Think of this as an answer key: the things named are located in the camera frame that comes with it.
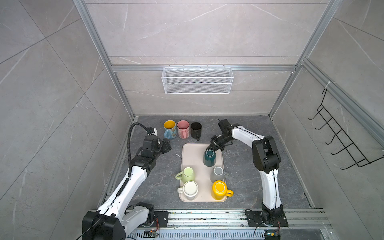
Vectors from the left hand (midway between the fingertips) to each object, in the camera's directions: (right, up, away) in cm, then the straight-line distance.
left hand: (164, 138), depth 81 cm
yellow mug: (+29, -26, -8) cm, 40 cm away
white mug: (+14, -27, -5) cm, 31 cm away
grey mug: (+29, -19, -2) cm, 35 cm away
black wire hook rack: (+84, -3, -19) cm, 86 cm away
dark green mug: (+25, -12, +4) cm, 28 cm away
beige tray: (+15, -13, +16) cm, 26 cm away
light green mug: (+12, -19, -3) cm, 23 cm away
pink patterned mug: (+9, +5, +17) cm, 20 cm away
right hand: (+24, -7, +13) cm, 29 cm away
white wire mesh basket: (+17, +38, +19) cm, 46 cm away
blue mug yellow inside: (0, +5, +17) cm, 17 cm away
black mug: (+18, +4, +19) cm, 26 cm away
